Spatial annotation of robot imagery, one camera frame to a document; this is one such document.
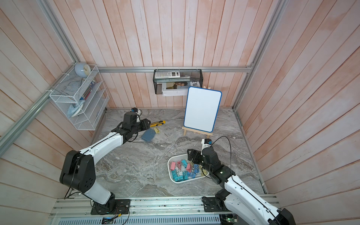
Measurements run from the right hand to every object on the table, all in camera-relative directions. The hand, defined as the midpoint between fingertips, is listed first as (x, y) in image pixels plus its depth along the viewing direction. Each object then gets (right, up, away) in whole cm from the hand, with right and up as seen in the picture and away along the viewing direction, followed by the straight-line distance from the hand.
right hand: (192, 150), depth 82 cm
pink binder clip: (-11, -10, +4) cm, 16 cm away
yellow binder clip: (-24, +10, +22) cm, 34 cm away
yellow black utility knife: (-24, +15, +26) cm, 39 cm away
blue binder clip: (+3, -11, +2) cm, 12 cm away
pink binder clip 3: (-2, -11, +1) cm, 11 cm away
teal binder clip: (-4, -9, +4) cm, 11 cm away
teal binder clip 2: (-11, -15, +2) cm, 18 cm away
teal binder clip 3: (-4, -15, 0) cm, 15 cm away
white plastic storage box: (-7, -13, +4) cm, 15 cm away
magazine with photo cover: (-7, +40, +11) cm, 42 cm away
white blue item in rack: (-68, +25, -2) cm, 72 cm away
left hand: (-28, +16, +9) cm, 33 cm away
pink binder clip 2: (-8, -9, +2) cm, 12 cm away
